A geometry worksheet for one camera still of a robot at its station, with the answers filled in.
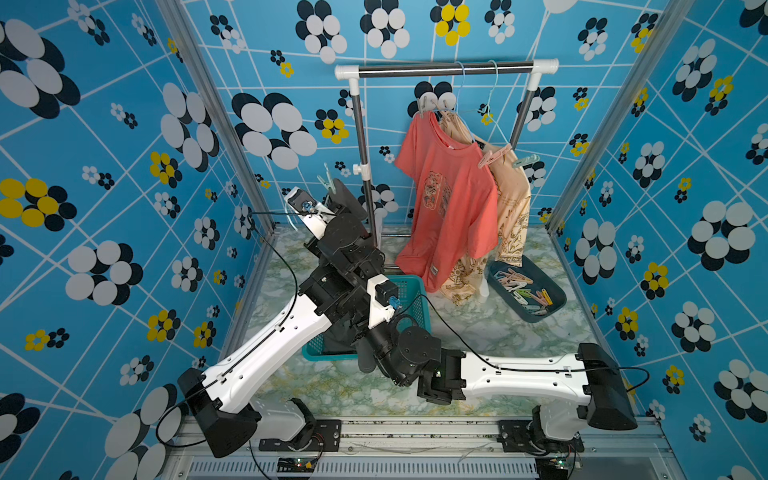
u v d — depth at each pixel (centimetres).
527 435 72
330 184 70
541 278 99
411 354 42
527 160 59
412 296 95
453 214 79
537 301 97
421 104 92
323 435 73
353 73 63
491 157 61
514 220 67
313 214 43
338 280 46
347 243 39
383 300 46
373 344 51
